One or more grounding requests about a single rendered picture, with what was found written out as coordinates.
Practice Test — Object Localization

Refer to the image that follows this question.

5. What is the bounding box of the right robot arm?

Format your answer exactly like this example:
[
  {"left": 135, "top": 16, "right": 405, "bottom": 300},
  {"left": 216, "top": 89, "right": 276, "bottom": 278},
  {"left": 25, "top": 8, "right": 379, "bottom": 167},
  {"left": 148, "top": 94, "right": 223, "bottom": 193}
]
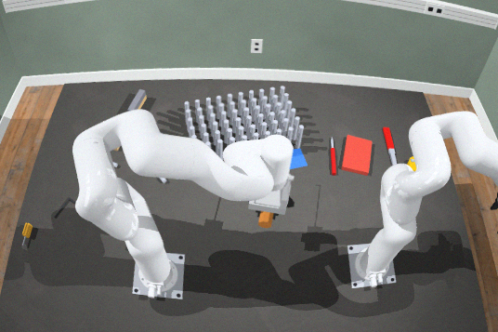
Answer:
[{"left": 355, "top": 112, "right": 498, "bottom": 287}]

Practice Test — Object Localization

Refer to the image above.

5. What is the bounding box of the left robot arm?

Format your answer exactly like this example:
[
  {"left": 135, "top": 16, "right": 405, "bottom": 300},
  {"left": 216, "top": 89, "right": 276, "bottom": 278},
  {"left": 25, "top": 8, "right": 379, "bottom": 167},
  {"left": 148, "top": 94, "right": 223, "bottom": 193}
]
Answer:
[{"left": 72, "top": 110, "right": 294, "bottom": 299}]

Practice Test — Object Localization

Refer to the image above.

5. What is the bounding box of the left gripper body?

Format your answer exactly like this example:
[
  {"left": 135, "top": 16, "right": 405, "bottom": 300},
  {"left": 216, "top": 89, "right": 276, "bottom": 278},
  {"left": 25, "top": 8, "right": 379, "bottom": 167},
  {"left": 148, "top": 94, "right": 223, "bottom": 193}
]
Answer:
[{"left": 282, "top": 181, "right": 291, "bottom": 205}]

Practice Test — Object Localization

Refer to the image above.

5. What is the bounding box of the blue flat bar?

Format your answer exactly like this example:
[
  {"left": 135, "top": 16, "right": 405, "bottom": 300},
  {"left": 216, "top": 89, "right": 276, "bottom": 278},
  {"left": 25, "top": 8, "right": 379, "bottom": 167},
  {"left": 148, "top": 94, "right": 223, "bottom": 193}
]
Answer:
[{"left": 290, "top": 148, "right": 307, "bottom": 169}]

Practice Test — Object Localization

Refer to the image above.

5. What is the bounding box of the red rectangular block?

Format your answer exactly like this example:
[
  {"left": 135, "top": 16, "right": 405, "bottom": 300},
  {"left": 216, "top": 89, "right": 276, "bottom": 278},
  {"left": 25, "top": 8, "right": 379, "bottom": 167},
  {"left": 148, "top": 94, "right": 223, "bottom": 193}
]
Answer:
[{"left": 342, "top": 135, "right": 372, "bottom": 176}]

